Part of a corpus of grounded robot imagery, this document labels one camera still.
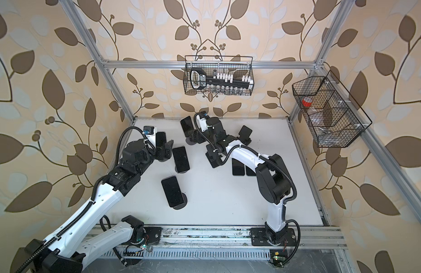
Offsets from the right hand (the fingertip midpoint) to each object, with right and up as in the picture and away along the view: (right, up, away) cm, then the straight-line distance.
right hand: (195, 130), depth 87 cm
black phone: (-9, -16, +6) cm, 19 cm away
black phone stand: (+23, -21, +8) cm, 32 cm away
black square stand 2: (+28, -2, +14) cm, 31 cm away
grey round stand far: (-7, -7, +23) cm, 25 cm away
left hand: (-12, -4, -14) cm, 19 cm away
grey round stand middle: (-11, -21, +5) cm, 24 cm away
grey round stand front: (-5, -35, -8) cm, 36 cm away
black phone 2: (-9, -28, -10) cm, 31 cm away
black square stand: (+8, -14, +7) cm, 18 cm away
